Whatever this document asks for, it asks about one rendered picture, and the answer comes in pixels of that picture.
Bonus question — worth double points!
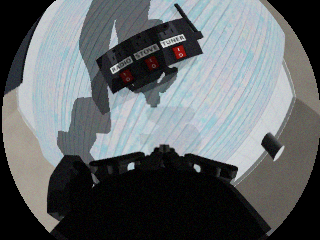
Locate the black power strip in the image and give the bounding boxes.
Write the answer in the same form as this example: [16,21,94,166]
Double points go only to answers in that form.
[96,3,203,94]

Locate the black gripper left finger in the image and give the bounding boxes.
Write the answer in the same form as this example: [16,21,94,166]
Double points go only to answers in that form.
[89,144,165,186]

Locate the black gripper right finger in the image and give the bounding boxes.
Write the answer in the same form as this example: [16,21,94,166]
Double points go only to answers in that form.
[164,144,238,185]

